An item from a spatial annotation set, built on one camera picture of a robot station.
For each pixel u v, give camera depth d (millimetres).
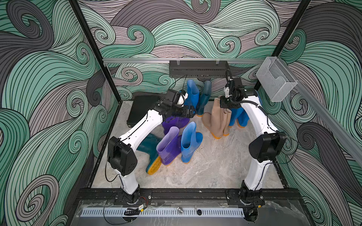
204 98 919
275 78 795
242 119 573
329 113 592
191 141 656
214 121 908
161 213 697
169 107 609
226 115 778
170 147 723
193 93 926
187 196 744
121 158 446
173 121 697
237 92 606
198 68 974
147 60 1898
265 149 496
